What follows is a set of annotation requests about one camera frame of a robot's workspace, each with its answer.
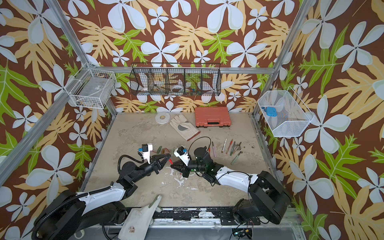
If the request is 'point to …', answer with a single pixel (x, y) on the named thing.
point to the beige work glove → (184, 128)
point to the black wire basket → (177, 79)
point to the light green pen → (236, 158)
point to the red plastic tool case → (212, 116)
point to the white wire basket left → (91, 87)
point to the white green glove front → (137, 221)
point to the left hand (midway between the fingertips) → (169, 154)
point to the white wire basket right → (293, 115)
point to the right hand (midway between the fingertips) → (172, 165)
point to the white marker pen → (224, 145)
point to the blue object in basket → (270, 111)
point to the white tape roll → (162, 118)
